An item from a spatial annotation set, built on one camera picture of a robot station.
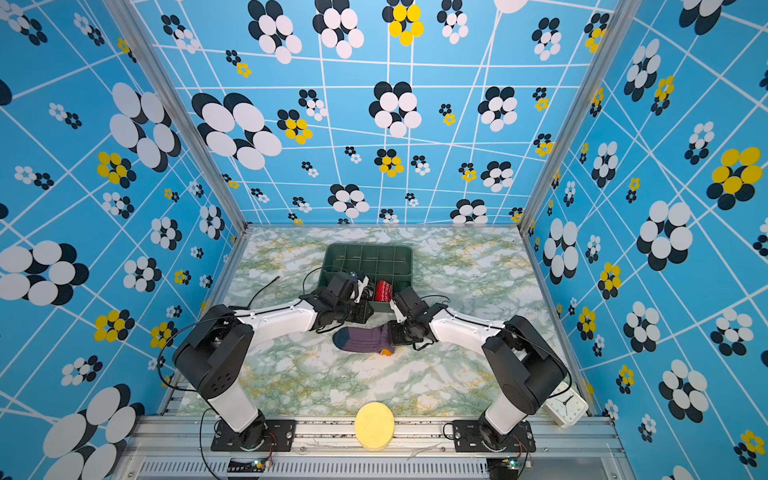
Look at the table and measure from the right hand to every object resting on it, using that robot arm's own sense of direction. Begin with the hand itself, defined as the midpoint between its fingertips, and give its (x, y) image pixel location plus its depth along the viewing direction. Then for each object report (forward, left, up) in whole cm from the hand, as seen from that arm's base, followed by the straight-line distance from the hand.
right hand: (391, 338), depth 89 cm
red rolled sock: (+13, +3, +5) cm, 15 cm away
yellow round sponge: (-24, +4, +2) cm, 24 cm away
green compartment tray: (+32, +6, -3) cm, 32 cm away
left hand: (+8, +5, +3) cm, 10 cm away
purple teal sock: (0, +8, -1) cm, 8 cm away
